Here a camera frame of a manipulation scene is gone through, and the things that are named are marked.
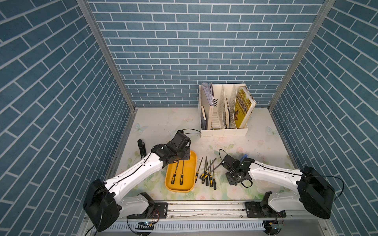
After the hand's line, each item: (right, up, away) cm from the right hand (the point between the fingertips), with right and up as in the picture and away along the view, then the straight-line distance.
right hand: (231, 179), depth 84 cm
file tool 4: (-15, +2, -2) cm, 16 cm away
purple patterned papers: (-13, +53, +5) cm, 55 cm away
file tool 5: (-12, +1, -2) cm, 12 cm away
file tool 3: (-16, +3, 0) cm, 17 cm away
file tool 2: (-20, +3, +2) cm, 20 cm away
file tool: (-29, +2, 0) cm, 29 cm away
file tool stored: (-33, +3, +1) cm, 34 cm away
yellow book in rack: (+11, +44, +9) cm, 47 cm away
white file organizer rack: (-3, +41, +8) cm, 42 cm away
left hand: (-23, +16, -5) cm, 29 cm away
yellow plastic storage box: (-24, +5, +5) cm, 25 cm away
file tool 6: (-10, -2, -4) cm, 11 cm away
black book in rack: (-16, +35, +5) cm, 39 cm away
